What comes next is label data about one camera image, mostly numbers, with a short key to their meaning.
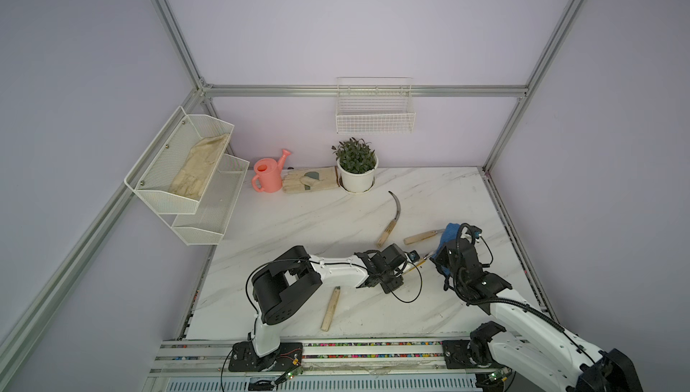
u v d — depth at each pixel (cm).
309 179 115
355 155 101
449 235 86
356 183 109
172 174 75
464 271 62
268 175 107
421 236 98
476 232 72
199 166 80
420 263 88
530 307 51
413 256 78
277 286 49
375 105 95
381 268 69
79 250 51
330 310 80
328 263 54
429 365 73
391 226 101
